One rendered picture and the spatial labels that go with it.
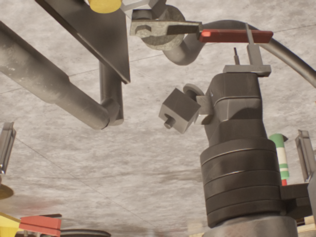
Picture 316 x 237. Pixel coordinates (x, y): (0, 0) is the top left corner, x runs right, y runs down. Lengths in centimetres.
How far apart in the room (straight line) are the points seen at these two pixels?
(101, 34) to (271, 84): 132
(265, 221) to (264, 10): 102
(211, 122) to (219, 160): 5
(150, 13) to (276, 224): 25
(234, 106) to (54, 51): 105
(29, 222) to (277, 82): 214
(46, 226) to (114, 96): 284
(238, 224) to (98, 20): 26
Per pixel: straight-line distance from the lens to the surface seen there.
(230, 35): 55
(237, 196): 44
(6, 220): 349
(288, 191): 46
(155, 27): 54
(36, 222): 341
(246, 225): 43
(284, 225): 44
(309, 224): 428
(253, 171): 45
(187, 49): 65
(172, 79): 168
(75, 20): 49
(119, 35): 59
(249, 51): 51
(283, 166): 225
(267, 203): 45
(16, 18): 133
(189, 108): 48
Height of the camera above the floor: 77
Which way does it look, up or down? 23 degrees down
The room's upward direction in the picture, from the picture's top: 174 degrees clockwise
